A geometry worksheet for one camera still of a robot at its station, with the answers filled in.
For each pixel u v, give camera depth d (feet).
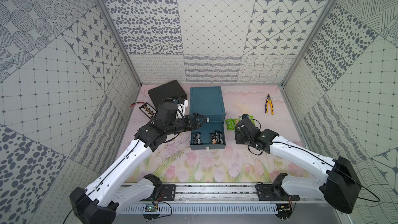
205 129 2.72
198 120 2.01
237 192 2.50
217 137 2.71
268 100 3.63
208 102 2.70
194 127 2.01
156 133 1.64
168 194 2.41
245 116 2.45
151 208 2.35
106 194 1.26
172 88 3.66
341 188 1.32
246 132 2.05
